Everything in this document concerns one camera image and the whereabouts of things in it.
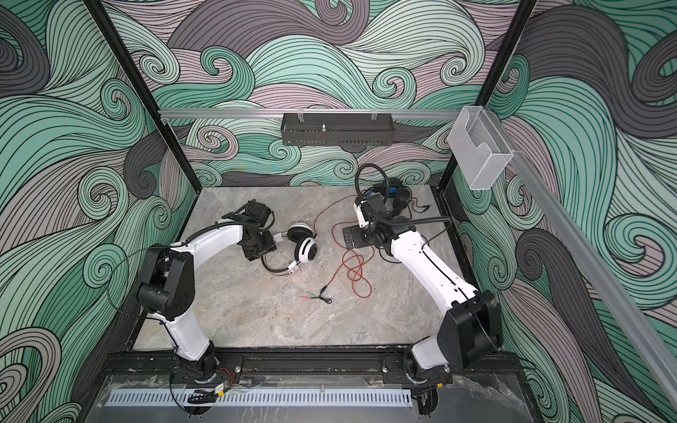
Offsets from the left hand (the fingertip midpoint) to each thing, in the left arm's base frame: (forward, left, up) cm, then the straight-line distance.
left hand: (270, 248), depth 93 cm
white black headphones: (-1, -13, +3) cm, 14 cm away
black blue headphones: (+31, -49, +1) cm, 58 cm away
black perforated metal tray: (+35, -23, +27) cm, 50 cm away
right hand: (-1, -31, +12) cm, 34 cm away
